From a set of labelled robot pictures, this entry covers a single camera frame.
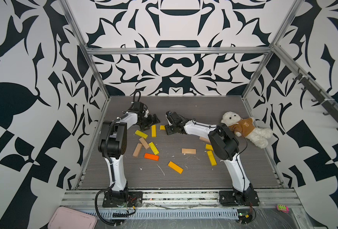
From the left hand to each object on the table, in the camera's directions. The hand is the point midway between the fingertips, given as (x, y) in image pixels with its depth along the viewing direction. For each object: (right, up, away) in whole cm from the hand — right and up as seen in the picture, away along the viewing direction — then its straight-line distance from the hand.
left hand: (153, 122), depth 101 cm
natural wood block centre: (+23, -17, -12) cm, 31 cm away
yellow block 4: (+6, -4, +1) cm, 7 cm away
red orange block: (0, -20, -12) cm, 24 cm away
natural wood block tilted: (-5, -13, -7) cm, 16 cm away
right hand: (+10, -3, +1) cm, 10 cm away
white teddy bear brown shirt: (+60, -4, -7) cm, 61 cm away
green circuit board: (+48, -44, -30) cm, 72 cm away
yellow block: (+1, -16, -9) cm, 19 cm away
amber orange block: (+15, -25, -16) cm, 34 cm away
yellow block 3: (-8, -8, -3) cm, 12 cm away
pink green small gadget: (+66, -39, -31) cm, 82 cm away
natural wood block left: (-9, -17, -10) cm, 22 cm away
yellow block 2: (0, -7, -2) cm, 7 cm away
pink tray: (-39, -44, -31) cm, 67 cm away
